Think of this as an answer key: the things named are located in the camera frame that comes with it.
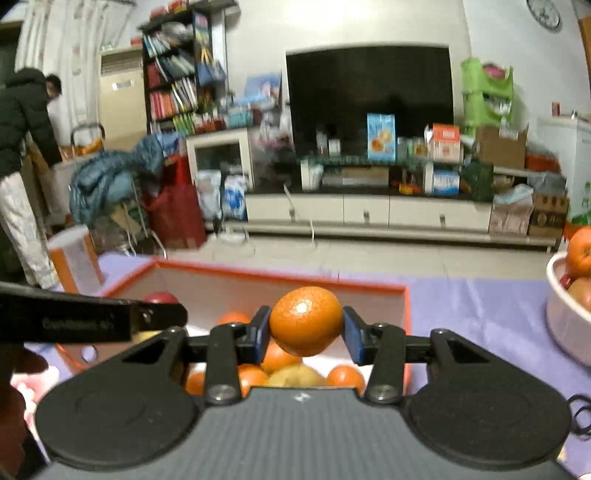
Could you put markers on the red shopping bag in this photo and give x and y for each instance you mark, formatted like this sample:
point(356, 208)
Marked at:
point(175, 217)

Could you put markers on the black bookshelf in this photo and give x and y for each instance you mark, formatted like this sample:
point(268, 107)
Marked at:
point(175, 74)

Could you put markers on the blue printed poster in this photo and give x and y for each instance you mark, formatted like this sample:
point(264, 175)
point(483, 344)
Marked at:
point(263, 91)

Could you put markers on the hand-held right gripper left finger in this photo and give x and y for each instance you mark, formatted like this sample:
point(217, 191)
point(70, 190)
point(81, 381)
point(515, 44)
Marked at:
point(261, 334)

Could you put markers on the dark green bag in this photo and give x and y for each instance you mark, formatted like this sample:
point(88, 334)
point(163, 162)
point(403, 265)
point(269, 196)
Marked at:
point(478, 182)

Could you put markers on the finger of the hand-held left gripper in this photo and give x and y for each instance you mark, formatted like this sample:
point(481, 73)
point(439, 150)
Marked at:
point(161, 316)

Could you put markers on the person's left hand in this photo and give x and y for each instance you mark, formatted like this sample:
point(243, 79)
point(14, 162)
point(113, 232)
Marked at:
point(21, 362)

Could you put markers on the green stacking bins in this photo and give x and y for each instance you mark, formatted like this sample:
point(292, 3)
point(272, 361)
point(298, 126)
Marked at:
point(485, 97)

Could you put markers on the black flat television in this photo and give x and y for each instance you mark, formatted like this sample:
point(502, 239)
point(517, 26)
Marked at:
point(369, 92)

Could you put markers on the brown cardboard box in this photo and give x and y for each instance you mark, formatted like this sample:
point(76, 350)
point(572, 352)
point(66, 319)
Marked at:
point(501, 150)

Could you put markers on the orange white canister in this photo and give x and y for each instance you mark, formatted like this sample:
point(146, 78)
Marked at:
point(74, 258)

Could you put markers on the purple floral tablecloth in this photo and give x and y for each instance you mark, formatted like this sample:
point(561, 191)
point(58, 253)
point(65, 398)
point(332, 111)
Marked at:
point(471, 314)

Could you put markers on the white glass cabinet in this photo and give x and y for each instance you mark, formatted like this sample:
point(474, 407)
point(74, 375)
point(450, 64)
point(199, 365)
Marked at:
point(221, 161)

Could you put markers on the beige standing air conditioner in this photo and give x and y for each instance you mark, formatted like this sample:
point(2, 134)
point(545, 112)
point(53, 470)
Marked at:
point(122, 101)

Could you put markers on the blue tote bag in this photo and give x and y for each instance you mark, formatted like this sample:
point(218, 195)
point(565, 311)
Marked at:
point(211, 71)

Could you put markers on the white plastic bag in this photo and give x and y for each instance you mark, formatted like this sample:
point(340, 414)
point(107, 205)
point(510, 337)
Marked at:
point(208, 196)

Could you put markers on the white bowl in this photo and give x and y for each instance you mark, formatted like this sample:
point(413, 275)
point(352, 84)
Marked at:
point(565, 327)

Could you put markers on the yellow pear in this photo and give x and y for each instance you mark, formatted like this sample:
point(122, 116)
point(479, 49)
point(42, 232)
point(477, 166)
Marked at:
point(147, 337)
point(295, 377)

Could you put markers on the small red apple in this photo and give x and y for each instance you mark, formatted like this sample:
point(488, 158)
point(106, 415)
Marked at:
point(159, 297)

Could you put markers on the white chest freezer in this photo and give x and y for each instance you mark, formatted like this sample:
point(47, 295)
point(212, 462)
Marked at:
point(577, 152)

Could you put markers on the orange white carton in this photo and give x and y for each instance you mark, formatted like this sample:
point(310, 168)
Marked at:
point(444, 143)

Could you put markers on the blue white box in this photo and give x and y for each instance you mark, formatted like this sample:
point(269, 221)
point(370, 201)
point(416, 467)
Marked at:
point(446, 183)

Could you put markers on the clear bag of masks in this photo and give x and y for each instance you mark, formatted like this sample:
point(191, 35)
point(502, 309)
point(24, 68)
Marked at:
point(512, 196)

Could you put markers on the large orange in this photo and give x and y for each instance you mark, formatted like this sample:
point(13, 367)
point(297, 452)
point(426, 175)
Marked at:
point(346, 377)
point(277, 360)

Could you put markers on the pink carton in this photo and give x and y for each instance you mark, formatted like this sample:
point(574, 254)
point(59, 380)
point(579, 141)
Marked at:
point(510, 220)

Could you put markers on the white curtain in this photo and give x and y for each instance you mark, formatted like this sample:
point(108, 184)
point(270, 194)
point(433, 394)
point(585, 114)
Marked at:
point(83, 27)

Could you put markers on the blue white bag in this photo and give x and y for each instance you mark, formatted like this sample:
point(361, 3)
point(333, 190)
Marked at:
point(234, 197)

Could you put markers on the round wall clock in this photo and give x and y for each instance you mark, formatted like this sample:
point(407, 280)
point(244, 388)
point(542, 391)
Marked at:
point(545, 14)

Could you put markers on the blue puffer jacket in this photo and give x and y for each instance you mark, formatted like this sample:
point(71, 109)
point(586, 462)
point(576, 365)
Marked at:
point(111, 175)

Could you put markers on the red basin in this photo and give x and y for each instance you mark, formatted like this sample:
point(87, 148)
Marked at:
point(544, 161)

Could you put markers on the white television stand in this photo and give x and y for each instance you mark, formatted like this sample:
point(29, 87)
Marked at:
point(369, 210)

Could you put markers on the orange cardboard box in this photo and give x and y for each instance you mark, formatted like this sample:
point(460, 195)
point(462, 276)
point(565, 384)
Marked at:
point(221, 290)

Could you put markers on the brown bottle carton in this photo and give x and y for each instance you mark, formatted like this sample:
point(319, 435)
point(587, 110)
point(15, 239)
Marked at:
point(548, 216)

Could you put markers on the blue snack bag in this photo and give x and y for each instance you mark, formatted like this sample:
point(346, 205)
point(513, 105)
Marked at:
point(381, 137)

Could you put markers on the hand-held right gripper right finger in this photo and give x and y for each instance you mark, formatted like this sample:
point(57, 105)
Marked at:
point(353, 337)

